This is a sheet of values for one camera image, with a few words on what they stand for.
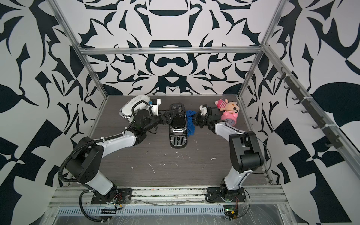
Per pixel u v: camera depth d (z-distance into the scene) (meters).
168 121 0.74
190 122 0.85
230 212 0.71
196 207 0.72
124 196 0.73
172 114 0.78
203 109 0.89
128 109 0.83
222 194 0.67
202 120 0.81
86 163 0.45
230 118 0.96
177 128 0.76
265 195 0.76
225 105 1.06
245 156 0.47
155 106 0.74
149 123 0.70
